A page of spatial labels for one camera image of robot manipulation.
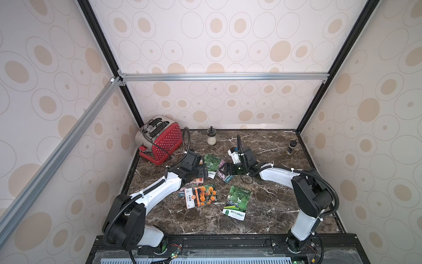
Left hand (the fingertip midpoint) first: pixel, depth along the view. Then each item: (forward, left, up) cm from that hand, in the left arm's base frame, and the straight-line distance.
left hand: (206, 168), depth 86 cm
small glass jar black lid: (+26, -2, -5) cm, 27 cm away
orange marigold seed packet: (-11, +3, -10) cm, 15 cm away
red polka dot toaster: (+17, +26, +6) cm, 31 cm away
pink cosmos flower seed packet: (-2, -10, +2) cm, 10 cm away
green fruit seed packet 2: (+10, -4, -10) cm, 14 cm away
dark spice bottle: (+19, -52, -2) cm, 56 cm away
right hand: (+4, -13, -5) cm, 14 cm away
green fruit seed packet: (-14, -17, -11) cm, 24 cm away
